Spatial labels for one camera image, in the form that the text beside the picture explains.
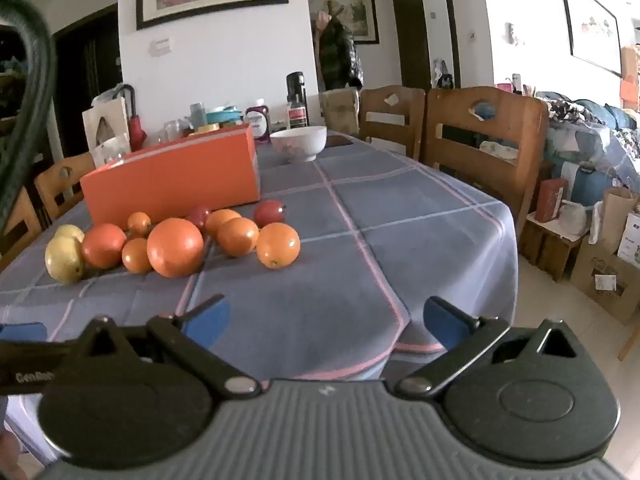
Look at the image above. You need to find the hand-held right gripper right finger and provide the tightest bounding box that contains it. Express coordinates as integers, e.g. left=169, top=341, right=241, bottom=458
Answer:
left=395, top=296, right=577, bottom=401

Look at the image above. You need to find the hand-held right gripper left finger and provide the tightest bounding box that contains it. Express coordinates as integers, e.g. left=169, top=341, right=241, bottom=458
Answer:
left=80, top=294, right=262, bottom=402

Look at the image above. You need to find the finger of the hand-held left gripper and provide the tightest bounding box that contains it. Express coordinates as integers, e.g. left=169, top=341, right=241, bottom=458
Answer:
left=0, top=323, right=48, bottom=345

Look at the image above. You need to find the large orange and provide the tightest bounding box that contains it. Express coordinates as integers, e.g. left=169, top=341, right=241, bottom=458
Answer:
left=146, top=217, right=205, bottom=278

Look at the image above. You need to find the large yellow lemon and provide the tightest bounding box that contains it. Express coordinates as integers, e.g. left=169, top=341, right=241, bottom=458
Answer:
left=45, top=236, right=85, bottom=285

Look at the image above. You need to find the red tomato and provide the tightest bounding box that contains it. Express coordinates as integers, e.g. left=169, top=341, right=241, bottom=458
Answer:
left=253, top=200, right=287, bottom=228
left=187, top=205, right=212, bottom=231

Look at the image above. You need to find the reddish orange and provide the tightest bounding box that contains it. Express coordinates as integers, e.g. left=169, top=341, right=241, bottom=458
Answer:
left=81, top=223, right=127, bottom=269

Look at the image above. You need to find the orange cardboard box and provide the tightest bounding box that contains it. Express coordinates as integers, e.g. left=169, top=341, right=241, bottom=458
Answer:
left=80, top=122, right=261, bottom=226

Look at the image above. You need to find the wooden chair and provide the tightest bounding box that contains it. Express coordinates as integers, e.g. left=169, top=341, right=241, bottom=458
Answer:
left=424, top=86, right=550, bottom=241
left=34, top=152, right=96, bottom=221
left=357, top=85, right=426, bottom=161
left=0, top=185, right=43, bottom=271

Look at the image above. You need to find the wooden crate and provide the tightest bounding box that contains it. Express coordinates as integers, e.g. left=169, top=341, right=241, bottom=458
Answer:
left=520, top=212, right=586, bottom=283

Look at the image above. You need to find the red box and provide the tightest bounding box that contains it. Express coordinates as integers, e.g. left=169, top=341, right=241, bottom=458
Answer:
left=535, top=177, right=570, bottom=223

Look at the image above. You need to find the blue bag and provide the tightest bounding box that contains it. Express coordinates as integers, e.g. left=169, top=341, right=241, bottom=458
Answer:
left=567, top=162, right=613, bottom=207

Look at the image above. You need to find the white floral bowl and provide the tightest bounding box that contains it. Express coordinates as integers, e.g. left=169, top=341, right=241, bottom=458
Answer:
left=269, top=126, right=328, bottom=163

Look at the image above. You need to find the brown paper bag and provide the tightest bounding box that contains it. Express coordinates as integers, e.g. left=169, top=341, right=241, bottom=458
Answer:
left=597, top=186, right=640, bottom=256

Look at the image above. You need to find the jar with dark red lid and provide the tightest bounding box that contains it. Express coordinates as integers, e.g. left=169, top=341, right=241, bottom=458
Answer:
left=244, top=99, right=271, bottom=140

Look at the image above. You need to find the teal container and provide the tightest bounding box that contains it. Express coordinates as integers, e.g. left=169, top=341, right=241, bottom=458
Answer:
left=206, top=105, right=243, bottom=126

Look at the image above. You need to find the white paper bag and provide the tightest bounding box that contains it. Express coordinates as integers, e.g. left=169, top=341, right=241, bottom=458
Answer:
left=82, top=95, right=132, bottom=167

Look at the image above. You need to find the wooden chair back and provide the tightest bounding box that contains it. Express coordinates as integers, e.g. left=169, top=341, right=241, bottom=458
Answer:
left=357, top=85, right=426, bottom=161

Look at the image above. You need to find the chair with beige cushion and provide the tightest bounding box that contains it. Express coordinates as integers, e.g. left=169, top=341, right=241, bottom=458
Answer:
left=320, top=89, right=361, bottom=136

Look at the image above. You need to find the dark tall bottle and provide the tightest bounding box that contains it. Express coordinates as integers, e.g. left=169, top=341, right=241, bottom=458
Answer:
left=285, top=71, right=309, bottom=131

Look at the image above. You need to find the cluttered sofa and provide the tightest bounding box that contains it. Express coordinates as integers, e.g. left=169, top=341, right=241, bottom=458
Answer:
left=537, top=90, right=640, bottom=181

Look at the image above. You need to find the framed landscape picture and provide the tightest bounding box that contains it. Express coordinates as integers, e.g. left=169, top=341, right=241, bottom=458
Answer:
left=307, top=0, right=380, bottom=46

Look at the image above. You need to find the framed white picture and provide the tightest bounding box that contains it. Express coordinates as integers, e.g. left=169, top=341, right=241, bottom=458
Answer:
left=558, top=0, right=623, bottom=78

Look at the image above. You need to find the red umbrella black handle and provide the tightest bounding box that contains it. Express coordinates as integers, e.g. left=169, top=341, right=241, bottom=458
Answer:
left=116, top=84, right=147, bottom=152

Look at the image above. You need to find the dark cable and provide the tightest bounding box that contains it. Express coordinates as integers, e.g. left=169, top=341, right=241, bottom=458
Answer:
left=0, top=0, right=57, bottom=231

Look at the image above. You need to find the dark wooden door frame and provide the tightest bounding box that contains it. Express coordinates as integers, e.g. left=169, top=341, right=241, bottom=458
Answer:
left=390, top=0, right=461, bottom=92

